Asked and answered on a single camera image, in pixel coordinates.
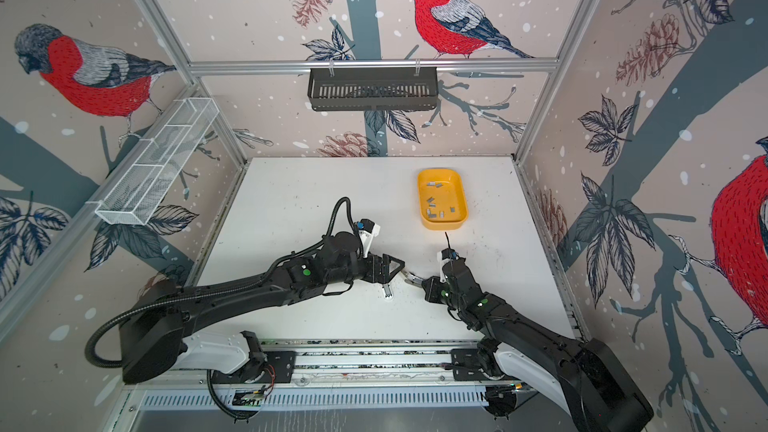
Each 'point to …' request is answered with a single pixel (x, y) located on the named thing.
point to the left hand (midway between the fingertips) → (395, 266)
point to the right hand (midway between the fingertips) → (420, 286)
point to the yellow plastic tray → (442, 199)
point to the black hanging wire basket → (372, 90)
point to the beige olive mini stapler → (412, 277)
